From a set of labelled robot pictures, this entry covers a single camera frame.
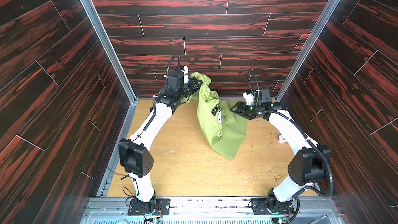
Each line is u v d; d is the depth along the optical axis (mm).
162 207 733
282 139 557
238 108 760
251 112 719
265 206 732
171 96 607
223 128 841
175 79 583
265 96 661
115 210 733
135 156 460
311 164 443
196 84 682
